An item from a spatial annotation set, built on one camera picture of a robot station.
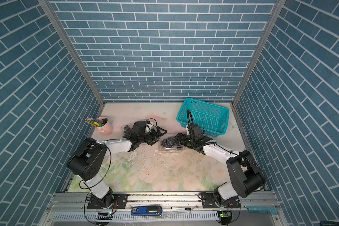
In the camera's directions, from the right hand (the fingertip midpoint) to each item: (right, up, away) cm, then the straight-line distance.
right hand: (179, 140), depth 89 cm
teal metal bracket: (+44, -33, -17) cm, 58 cm away
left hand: (-8, +3, 0) cm, 8 cm away
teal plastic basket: (+27, +13, +22) cm, 38 cm away
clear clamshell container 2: (-36, +9, +16) cm, 40 cm away
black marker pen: (+3, -32, -18) cm, 37 cm away
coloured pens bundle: (-55, +11, +2) cm, 56 cm away
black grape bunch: (-6, -2, +2) cm, 7 cm away
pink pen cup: (-50, +6, +6) cm, 51 cm away
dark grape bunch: (-37, +6, +10) cm, 39 cm away
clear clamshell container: (-6, -6, -2) cm, 9 cm away
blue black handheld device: (-16, -30, -22) cm, 41 cm away
